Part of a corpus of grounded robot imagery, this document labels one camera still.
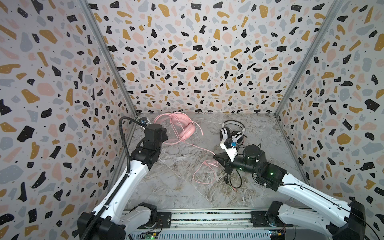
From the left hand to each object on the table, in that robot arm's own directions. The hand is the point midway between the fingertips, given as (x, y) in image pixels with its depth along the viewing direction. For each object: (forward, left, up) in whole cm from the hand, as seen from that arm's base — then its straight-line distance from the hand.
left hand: (158, 127), depth 76 cm
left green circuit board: (-43, +3, -28) cm, 51 cm away
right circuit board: (-44, -58, -29) cm, 78 cm away
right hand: (-16, -27, -1) cm, 31 cm away
